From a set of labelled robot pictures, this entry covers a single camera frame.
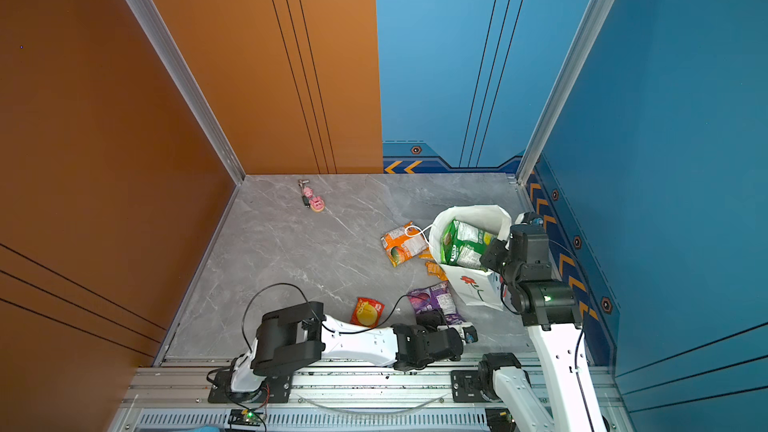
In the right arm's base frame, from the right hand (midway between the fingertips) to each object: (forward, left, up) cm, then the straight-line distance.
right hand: (489, 243), depth 71 cm
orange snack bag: (+14, +20, -22) cm, 33 cm away
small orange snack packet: (+7, +11, -25) cm, 28 cm away
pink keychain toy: (+32, +52, -21) cm, 65 cm away
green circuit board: (-31, +59, -26) cm, 72 cm away
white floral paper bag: (-7, +3, -8) cm, 11 cm away
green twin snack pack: (+3, +5, -6) cm, 8 cm away
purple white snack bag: (-4, +11, -22) cm, 25 cm away
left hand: (-9, +9, -23) cm, 27 cm away
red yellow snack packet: (-7, +31, -24) cm, 40 cm away
